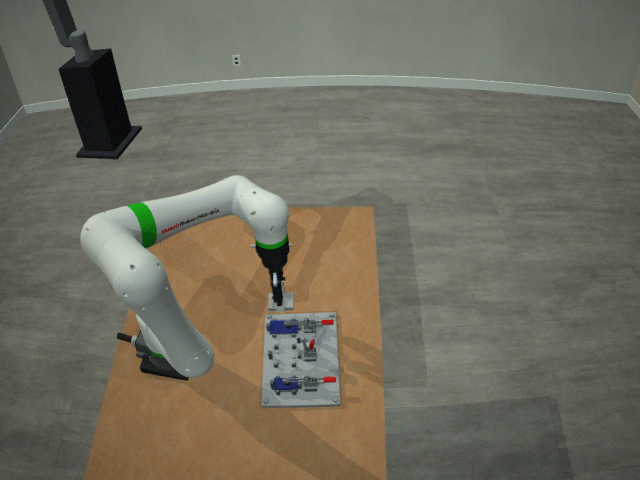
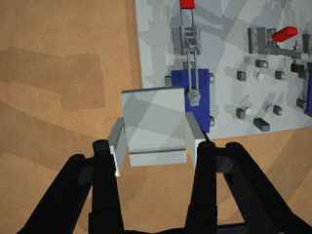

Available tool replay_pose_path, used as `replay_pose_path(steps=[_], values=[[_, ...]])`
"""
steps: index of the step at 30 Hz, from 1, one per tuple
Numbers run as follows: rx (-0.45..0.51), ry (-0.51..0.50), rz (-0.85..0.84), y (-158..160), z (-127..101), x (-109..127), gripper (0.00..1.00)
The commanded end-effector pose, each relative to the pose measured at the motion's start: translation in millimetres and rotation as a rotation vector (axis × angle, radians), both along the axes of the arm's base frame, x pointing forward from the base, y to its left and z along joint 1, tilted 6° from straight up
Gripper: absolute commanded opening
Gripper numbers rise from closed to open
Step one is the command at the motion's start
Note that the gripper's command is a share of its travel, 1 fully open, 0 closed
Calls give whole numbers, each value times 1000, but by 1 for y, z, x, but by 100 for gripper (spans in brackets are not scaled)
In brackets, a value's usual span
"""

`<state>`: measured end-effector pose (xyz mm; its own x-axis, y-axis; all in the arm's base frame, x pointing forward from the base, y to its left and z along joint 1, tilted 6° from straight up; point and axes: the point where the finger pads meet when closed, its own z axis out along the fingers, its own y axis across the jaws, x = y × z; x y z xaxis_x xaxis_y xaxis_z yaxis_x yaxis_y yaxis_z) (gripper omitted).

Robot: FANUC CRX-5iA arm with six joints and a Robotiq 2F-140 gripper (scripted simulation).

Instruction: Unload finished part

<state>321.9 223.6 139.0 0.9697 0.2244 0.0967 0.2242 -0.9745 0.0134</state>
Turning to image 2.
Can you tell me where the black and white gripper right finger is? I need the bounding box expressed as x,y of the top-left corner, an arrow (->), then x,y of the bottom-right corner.
183,112 -> 312,234

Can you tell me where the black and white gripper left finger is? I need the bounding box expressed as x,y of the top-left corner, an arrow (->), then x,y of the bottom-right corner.
17,117 -> 128,234

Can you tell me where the grey toggle clamp with red handle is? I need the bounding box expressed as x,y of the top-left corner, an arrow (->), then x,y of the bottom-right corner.
173,0 -> 202,106
302,34 -> 312,58

